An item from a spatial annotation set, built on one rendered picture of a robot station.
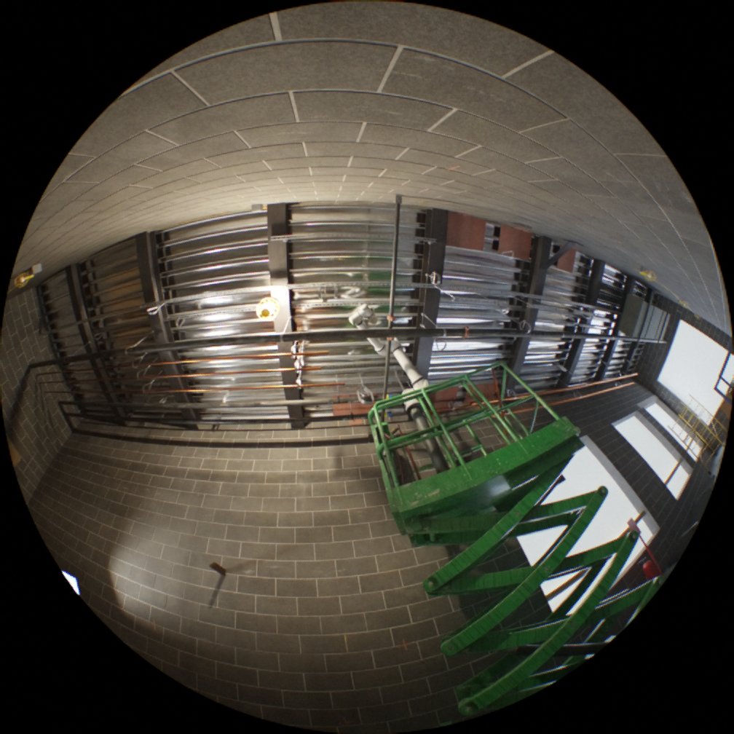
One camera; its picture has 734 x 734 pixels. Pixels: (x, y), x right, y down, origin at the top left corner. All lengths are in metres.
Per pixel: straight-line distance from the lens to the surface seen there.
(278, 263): 2.92
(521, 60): 0.58
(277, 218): 2.91
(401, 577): 2.78
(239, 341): 2.56
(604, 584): 1.96
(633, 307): 6.26
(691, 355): 10.41
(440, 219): 3.14
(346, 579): 2.75
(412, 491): 1.79
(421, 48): 0.57
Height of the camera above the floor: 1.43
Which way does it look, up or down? 59 degrees up
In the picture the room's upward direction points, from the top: 17 degrees counter-clockwise
